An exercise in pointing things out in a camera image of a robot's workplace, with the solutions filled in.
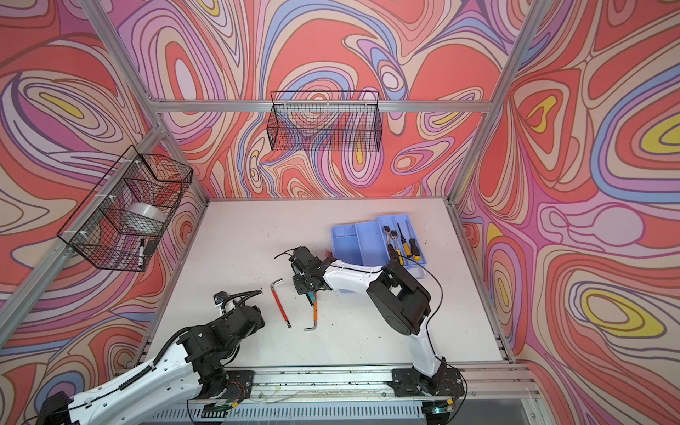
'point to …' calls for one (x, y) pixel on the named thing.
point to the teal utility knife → (310, 296)
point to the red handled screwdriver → (278, 302)
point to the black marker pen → (142, 254)
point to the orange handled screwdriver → (315, 307)
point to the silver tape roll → (147, 210)
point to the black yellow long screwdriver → (414, 251)
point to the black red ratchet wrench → (392, 252)
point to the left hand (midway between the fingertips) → (255, 317)
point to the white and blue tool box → (380, 242)
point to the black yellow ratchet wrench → (394, 235)
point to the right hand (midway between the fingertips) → (306, 287)
